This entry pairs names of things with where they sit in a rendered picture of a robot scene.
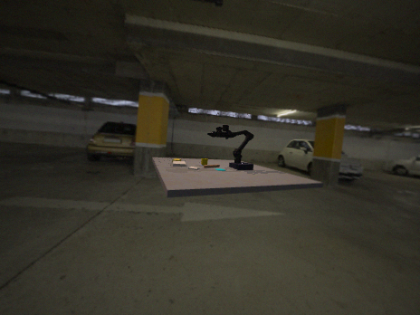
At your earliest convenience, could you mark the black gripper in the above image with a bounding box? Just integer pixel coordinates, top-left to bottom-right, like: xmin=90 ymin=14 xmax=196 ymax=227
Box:
xmin=207 ymin=131 xmax=224 ymax=138

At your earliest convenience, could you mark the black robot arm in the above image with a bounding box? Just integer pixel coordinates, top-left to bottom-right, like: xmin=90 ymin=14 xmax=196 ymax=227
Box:
xmin=216 ymin=125 xmax=253 ymax=164

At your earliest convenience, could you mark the beige flat rectangular block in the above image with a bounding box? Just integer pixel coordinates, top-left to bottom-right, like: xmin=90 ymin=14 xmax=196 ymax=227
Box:
xmin=173 ymin=161 xmax=186 ymax=167

